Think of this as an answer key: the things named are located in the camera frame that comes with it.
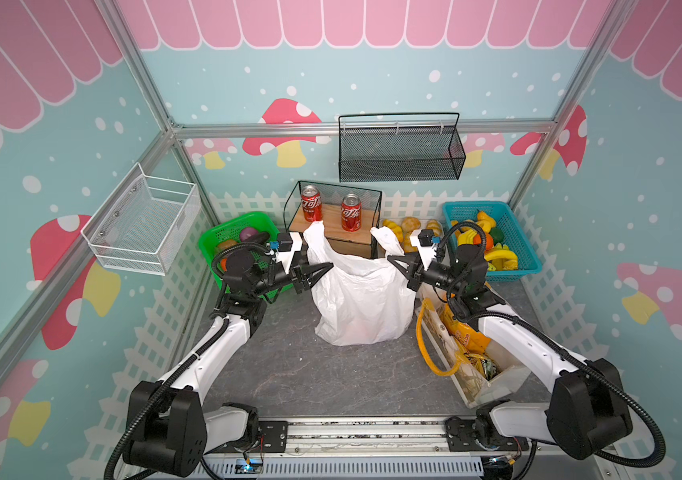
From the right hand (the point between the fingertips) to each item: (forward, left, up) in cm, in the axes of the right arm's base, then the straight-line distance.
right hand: (390, 256), depth 75 cm
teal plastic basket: (+33, -50, -22) cm, 63 cm away
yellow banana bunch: (+19, -44, -25) cm, 54 cm away
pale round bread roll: (+36, -13, -24) cm, 46 cm away
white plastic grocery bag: (-6, +8, -11) cm, 15 cm away
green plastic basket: (+32, +55, -22) cm, 67 cm away
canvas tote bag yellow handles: (-24, -22, -15) cm, 36 cm away
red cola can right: (+20, +10, -3) cm, 22 cm away
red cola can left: (+24, +22, -3) cm, 32 cm away
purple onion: (+30, +49, -23) cm, 62 cm away
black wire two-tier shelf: (+42, +17, -15) cm, 47 cm away
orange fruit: (+23, -39, -20) cm, 50 cm away
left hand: (-3, +15, +2) cm, 16 cm away
